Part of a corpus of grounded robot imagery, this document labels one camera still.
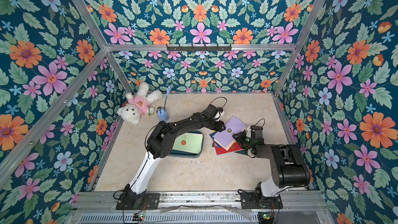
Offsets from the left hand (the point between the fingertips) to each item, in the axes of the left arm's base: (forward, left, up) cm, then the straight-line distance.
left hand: (226, 126), depth 98 cm
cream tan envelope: (-14, +1, -3) cm, 14 cm away
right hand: (-7, -4, 0) cm, 9 cm away
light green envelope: (-10, +23, +2) cm, 25 cm away
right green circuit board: (-48, -12, -5) cm, 50 cm away
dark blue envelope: (-5, +10, -2) cm, 11 cm away
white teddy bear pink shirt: (+19, +57, +5) cm, 60 cm away
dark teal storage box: (-16, +29, +1) cm, 33 cm away
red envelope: (-13, -4, -2) cm, 14 cm away
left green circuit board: (-43, +45, -3) cm, 63 cm away
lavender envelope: (+1, -5, -2) cm, 6 cm away
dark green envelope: (-16, -7, -3) cm, 18 cm away
